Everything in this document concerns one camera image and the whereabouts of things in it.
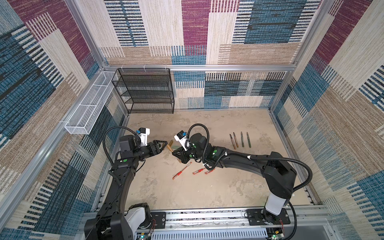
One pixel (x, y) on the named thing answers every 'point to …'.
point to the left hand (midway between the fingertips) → (163, 142)
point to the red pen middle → (198, 171)
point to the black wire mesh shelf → (145, 90)
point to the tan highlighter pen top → (235, 139)
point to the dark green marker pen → (242, 139)
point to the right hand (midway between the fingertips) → (174, 154)
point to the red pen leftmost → (180, 172)
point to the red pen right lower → (209, 171)
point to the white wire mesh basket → (82, 119)
